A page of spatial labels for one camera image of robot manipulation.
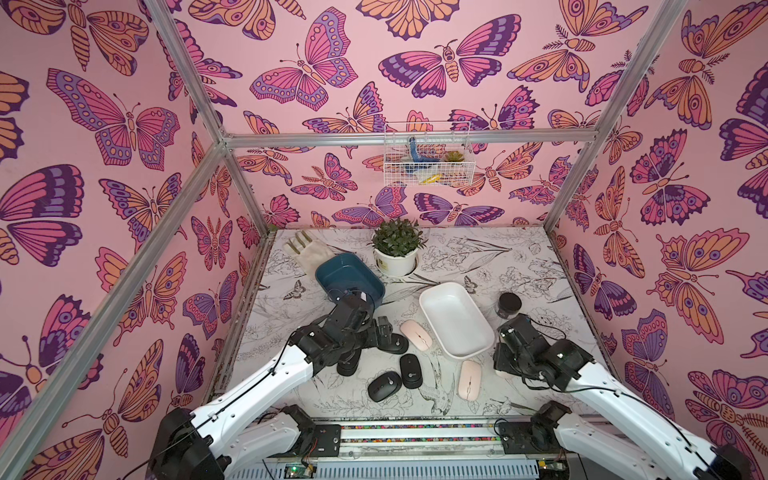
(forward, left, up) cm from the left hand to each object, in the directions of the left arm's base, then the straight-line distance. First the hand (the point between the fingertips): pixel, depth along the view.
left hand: (382, 328), depth 79 cm
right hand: (-5, -32, -6) cm, 33 cm away
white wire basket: (+50, -14, +20) cm, 55 cm away
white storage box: (+9, -23, -13) cm, 28 cm away
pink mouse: (+4, -10, -12) cm, 16 cm away
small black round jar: (+14, -40, -11) cm, 43 cm away
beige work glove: (+38, +30, -13) cm, 50 cm away
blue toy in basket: (+45, -9, +20) cm, 50 cm away
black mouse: (0, -4, -11) cm, 12 cm away
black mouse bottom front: (-11, 0, -12) cm, 16 cm away
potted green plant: (+26, -4, +5) cm, 27 cm away
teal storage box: (+28, +13, -13) cm, 34 cm away
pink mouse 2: (-11, -23, -12) cm, 28 cm away
